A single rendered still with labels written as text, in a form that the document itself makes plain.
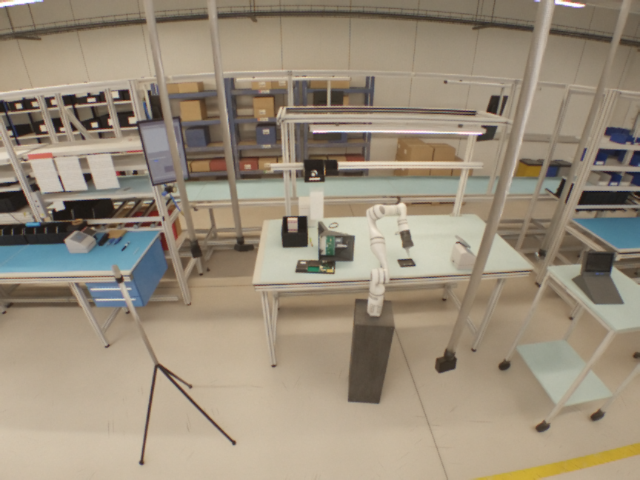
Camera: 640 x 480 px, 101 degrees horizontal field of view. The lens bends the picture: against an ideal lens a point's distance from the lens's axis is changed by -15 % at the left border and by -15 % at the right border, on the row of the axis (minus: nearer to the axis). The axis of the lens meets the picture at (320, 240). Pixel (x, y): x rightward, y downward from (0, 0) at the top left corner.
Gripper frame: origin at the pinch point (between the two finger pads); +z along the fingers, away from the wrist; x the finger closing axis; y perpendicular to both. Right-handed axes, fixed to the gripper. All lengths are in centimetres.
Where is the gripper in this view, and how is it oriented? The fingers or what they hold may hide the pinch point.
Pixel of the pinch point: (409, 256)
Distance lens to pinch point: 223.4
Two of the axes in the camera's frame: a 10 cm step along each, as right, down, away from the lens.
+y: 1.7, -2.6, -9.5
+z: 1.7, 9.6, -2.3
